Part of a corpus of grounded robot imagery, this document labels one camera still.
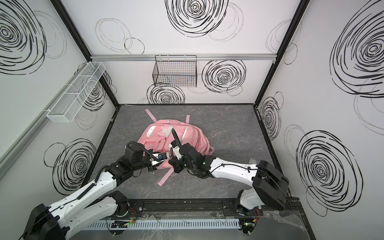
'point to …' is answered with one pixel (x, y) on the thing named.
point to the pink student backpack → (158, 136)
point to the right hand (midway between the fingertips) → (166, 164)
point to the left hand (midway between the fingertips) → (164, 153)
